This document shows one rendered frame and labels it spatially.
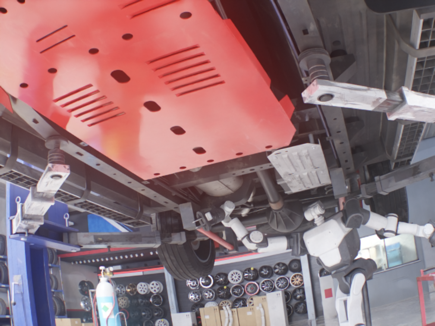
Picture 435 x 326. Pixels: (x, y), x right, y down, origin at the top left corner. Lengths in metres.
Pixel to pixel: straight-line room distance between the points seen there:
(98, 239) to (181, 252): 0.69
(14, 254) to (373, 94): 2.28
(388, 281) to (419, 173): 9.71
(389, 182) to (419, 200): 9.90
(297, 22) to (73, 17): 0.59
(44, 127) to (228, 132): 0.70
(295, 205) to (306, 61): 2.07
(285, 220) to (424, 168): 1.27
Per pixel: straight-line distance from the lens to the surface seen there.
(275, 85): 2.25
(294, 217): 3.19
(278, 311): 12.81
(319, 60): 1.23
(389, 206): 2.95
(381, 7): 1.09
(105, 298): 4.43
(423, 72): 1.58
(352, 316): 2.51
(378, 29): 1.58
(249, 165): 2.35
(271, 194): 2.84
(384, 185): 2.47
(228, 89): 1.34
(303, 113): 1.78
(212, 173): 2.40
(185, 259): 3.18
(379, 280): 12.00
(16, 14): 1.01
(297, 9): 1.13
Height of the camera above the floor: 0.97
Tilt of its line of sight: 18 degrees up
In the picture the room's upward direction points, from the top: 8 degrees counter-clockwise
